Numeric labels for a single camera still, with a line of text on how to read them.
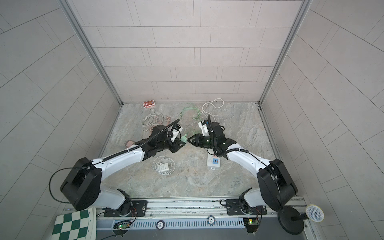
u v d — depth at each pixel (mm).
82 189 412
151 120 1051
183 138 829
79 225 656
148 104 1133
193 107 1154
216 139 635
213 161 846
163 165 827
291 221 668
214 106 1119
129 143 916
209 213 708
